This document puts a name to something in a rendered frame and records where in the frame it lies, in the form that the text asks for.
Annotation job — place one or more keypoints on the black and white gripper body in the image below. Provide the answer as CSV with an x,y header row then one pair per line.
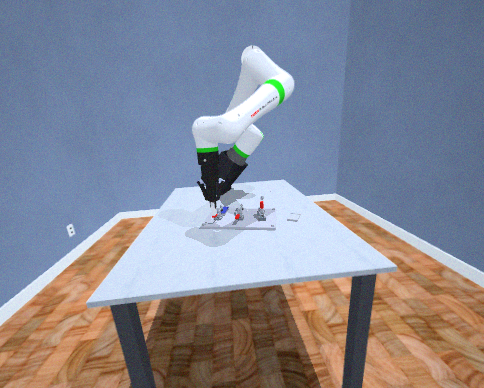
x,y
210,172

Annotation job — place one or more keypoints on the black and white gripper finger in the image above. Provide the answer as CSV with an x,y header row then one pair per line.
x,y
207,196
214,198

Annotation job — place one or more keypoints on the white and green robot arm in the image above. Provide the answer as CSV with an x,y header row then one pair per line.
x,y
236,125

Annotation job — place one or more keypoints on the grey toggle clamp with red handle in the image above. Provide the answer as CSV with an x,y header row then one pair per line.
x,y
262,217

